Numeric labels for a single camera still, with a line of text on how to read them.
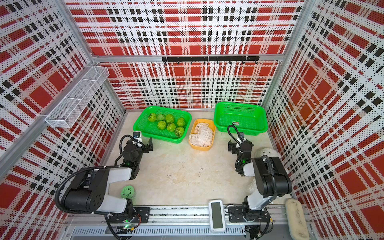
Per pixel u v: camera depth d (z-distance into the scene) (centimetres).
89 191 45
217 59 89
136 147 77
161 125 105
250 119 115
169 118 108
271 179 43
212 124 107
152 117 111
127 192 77
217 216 70
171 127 103
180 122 107
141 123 105
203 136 98
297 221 69
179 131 100
